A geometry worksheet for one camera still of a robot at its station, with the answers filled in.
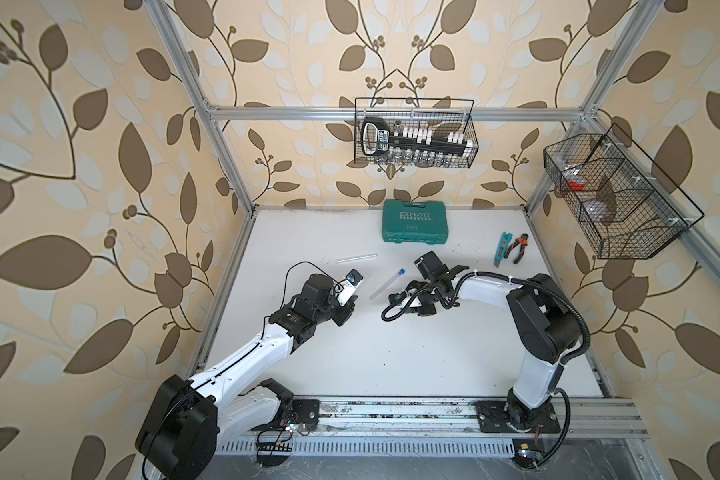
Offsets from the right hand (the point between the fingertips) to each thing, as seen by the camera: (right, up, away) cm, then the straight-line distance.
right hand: (408, 300), depth 95 cm
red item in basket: (+45, +35, -13) cm, 58 cm away
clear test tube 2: (-8, +4, +4) cm, 10 cm away
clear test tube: (-16, +10, -24) cm, 31 cm away
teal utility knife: (+37, +18, +13) cm, 43 cm away
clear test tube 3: (-17, +13, +13) cm, 25 cm away
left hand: (-18, +6, -12) cm, 23 cm away
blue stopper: (-2, +9, +7) cm, 11 cm away
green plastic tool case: (+4, +26, +16) cm, 31 cm away
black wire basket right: (+52, +28, -22) cm, 63 cm away
